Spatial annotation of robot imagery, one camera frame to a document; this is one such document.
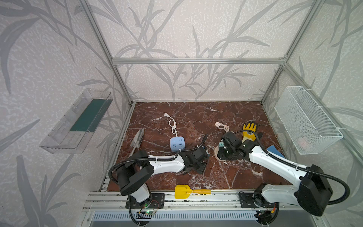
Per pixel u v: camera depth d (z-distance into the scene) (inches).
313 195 15.5
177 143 36.9
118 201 29.6
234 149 24.3
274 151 35.6
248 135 38.6
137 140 37.8
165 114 43.3
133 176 17.1
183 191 29.9
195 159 25.7
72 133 24.8
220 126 41.3
